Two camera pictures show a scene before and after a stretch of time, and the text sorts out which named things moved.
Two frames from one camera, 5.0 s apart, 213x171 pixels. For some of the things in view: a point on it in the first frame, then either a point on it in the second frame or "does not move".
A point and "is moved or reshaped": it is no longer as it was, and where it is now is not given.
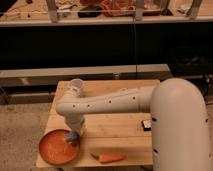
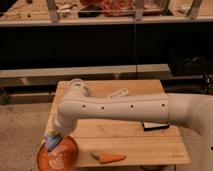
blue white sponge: x=72 y=136 to x=52 y=140
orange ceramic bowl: x=56 y=149 is moved or reshaped
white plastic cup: x=76 y=86 does not move
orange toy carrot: x=109 y=157 does not move
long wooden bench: x=50 y=77 does not move
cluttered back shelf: x=27 y=13 does not move
